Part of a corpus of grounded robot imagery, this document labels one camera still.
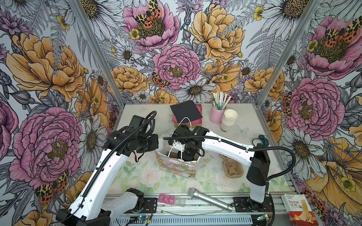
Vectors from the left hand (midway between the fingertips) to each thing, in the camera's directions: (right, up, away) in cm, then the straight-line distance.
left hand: (156, 149), depth 69 cm
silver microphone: (+19, -24, +6) cm, 31 cm away
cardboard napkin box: (+20, +9, +39) cm, 44 cm away
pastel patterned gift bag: (+8, -6, 0) cm, 10 cm away
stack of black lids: (+14, +9, +36) cm, 40 cm away
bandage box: (+70, -30, +1) cm, 76 cm away
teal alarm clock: (+63, +1, +22) cm, 67 cm away
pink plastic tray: (+8, -28, +6) cm, 29 cm away
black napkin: (+15, +20, +44) cm, 50 cm away
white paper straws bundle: (+39, +27, +36) cm, 59 cm away
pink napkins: (+23, +13, +40) cm, 47 cm away
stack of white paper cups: (+42, +14, +22) cm, 49 cm away
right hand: (+16, -7, +8) cm, 19 cm away
